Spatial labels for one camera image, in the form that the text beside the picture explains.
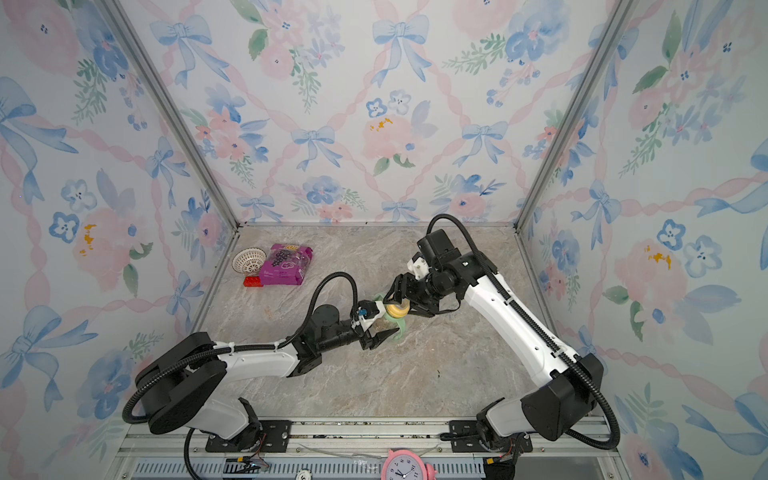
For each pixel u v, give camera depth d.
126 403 0.74
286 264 1.00
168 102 0.84
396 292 0.65
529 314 0.45
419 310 0.65
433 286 0.61
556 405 0.39
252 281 1.01
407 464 0.69
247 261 1.06
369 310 0.65
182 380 0.44
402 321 0.72
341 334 0.69
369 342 0.70
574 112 0.86
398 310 0.69
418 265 0.71
